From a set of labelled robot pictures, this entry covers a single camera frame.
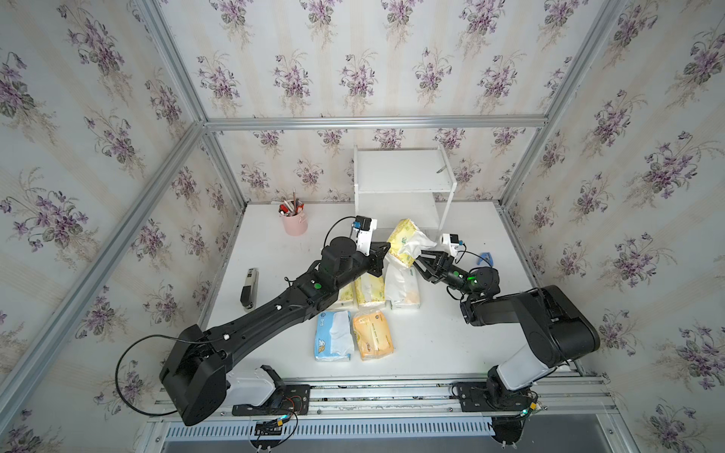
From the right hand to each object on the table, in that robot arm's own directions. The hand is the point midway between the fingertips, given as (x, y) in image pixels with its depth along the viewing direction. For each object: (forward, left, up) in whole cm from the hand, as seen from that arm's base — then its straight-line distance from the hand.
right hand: (416, 261), depth 76 cm
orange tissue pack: (-13, +12, -19) cm, 26 cm away
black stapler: (-2, +51, -17) cm, 54 cm away
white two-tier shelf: (+20, +6, +11) cm, 23 cm away
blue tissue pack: (-16, +23, -16) cm, 32 cm away
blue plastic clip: (+16, -31, -21) cm, 40 cm away
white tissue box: (+2, +2, -18) cm, 18 cm away
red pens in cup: (+32, +43, -12) cm, 55 cm away
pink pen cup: (+25, +41, -15) cm, 50 cm away
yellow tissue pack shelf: (+4, +5, +5) cm, 8 cm away
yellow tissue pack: (+1, +13, -18) cm, 22 cm away
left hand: (+1, +7, +5) cm, 8 cm away
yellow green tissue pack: (-1, +19, -17) cm, 26 cm away
